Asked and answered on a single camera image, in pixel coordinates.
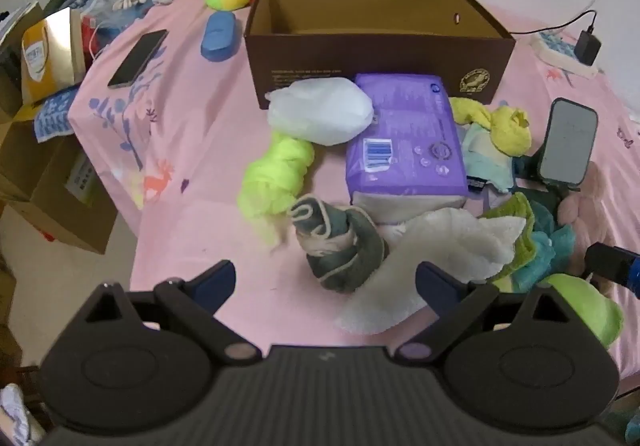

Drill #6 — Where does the black charger cable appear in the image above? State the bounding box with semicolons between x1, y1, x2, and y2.
510;10;598;37

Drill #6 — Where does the brown cardboard carton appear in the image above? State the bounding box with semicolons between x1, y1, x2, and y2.
0;118;118;255

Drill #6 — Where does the black smartphone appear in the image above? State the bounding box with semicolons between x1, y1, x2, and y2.
107;30;169;89

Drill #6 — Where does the white cloth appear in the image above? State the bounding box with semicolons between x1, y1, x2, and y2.
0;383;31;446

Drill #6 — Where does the teal towel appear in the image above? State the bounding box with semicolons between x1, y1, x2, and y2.
510;198;576;291

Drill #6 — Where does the pink brown plush bear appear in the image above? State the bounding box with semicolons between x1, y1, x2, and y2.
556;161;621;277

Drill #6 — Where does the gold paper bag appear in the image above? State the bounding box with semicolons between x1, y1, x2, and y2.
21;7;87;106

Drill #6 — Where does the black charger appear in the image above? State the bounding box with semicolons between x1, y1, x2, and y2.
575;26;602;66

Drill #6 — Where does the brown cardboard box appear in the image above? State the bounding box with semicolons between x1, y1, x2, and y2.
244;0;517;111

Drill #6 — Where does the blue glasses case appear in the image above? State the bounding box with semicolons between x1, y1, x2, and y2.
201;10;236;62

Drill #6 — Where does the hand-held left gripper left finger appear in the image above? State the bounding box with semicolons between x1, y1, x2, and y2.
85;260;263;362

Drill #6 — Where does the black phone stand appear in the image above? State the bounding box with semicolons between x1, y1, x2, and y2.
512;151;586;207

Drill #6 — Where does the lime green towel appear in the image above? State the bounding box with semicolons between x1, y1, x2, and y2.
480;192;538;281

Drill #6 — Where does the yellow cloth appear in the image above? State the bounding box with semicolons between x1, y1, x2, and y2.
449;96;533;157

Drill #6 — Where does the white power strip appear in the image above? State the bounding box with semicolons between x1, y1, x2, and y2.
531;30;600;79

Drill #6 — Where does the blue patterned cloth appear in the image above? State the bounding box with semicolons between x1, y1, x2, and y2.
34;88;78;143

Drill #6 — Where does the light blue cloth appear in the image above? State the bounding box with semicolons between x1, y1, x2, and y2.
95;0;151;26

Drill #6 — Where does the pink printed bed sheet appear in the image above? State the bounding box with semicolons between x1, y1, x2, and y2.
67;0;640;377

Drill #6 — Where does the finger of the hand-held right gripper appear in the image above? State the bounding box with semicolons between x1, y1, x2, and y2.
585;242;640;299

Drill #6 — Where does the stack of books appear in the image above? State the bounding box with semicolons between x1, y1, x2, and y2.
0;0;43;56

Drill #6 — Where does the neon yellow-green cloth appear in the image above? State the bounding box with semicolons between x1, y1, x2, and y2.
236;131;316;247

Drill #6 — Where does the white plastic bag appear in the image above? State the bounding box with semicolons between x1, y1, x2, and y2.
265;76;376;147

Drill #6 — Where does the grey towel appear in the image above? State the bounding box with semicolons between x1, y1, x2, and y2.
289;195;390;294

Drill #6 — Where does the light teal cloth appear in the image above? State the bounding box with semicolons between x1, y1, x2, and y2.
461;123;516;191

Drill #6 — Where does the white fluffy towel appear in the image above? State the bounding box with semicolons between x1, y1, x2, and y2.
334;207;527;334

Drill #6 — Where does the phone with grey screen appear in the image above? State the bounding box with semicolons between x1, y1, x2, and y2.
540;97;599;187

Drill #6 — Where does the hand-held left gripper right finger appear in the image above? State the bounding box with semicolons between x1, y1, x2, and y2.
395;262;576;362

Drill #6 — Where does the red bag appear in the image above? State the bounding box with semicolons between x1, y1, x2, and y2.
80;13;108;59

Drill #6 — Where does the purple tissue pack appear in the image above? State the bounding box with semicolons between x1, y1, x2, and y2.
346;72;471;224

